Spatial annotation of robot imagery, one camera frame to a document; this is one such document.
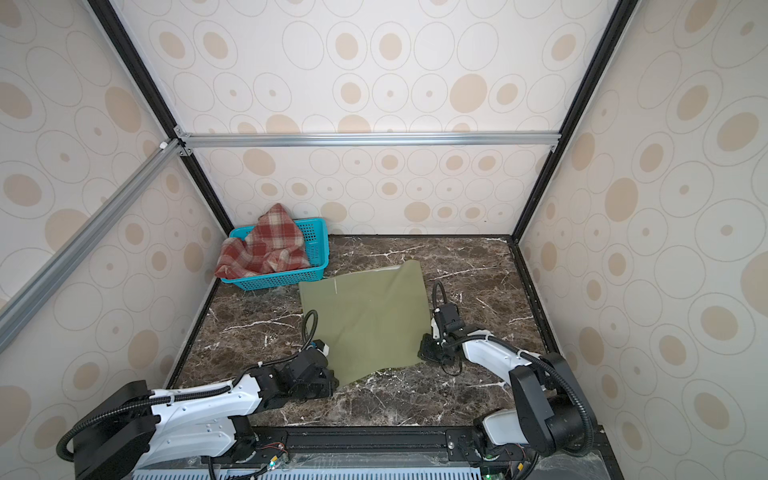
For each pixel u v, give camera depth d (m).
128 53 0.73
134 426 0.41
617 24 0.69
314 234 1.16
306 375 0.65
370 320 0.94
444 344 0.66
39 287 0.54
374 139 0.94
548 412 0.43
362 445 0.75
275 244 1.12
